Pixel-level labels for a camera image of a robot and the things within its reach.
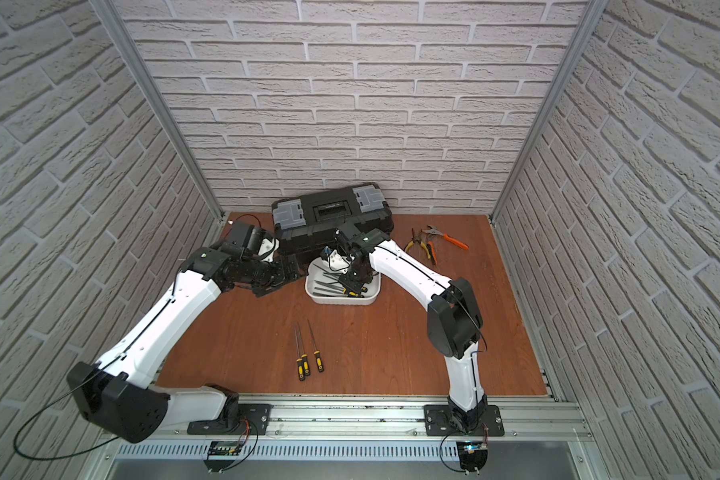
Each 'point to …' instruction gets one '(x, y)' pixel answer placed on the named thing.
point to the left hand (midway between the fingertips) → (301, 273)
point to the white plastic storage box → (322, 285)
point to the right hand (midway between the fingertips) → (357, 280)
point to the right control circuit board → (472, 455)
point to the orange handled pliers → (434, 233)
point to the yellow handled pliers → (419, 239)
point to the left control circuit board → (221, 448)
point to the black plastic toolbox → (305, 225)
